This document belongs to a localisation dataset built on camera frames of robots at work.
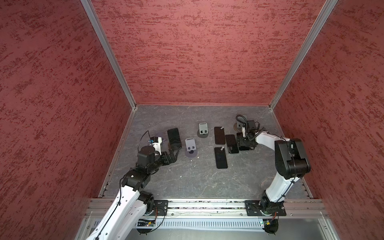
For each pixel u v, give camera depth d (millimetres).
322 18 742
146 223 719
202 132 993
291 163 501
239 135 1072
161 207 729
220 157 923
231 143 1019
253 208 737
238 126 1029
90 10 714
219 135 1037
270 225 715
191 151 899
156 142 683
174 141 880
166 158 668
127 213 485
